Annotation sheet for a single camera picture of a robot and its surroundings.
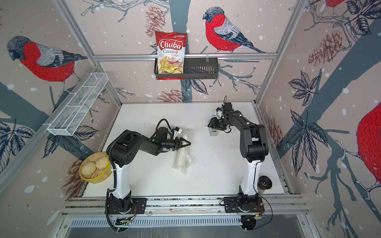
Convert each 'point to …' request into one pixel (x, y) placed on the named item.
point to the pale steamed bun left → (88, 168)
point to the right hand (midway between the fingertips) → (211, 125)
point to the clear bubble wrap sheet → (183, 158)
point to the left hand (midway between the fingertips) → (190, 143)
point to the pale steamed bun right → (101, 163)
